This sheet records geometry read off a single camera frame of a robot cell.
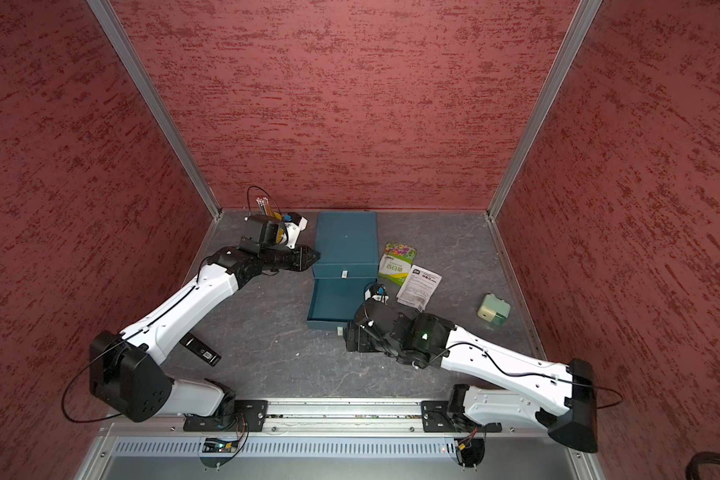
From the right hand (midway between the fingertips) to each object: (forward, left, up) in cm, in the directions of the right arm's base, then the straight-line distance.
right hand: (358, 343), depth 70 cm
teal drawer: (+15, +7, -7) cm, 18 cm away
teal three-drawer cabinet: (+26, +3, +6) cm, 27 cm away
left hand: (+21, +12, +4) cm, 24 cm away
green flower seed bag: (+34, -13, -16) cm, 40 cm away
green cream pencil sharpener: (+14, -41, -13) cm, 46 cm away
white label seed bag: (+23, -19, -16) cm, 34 cm away
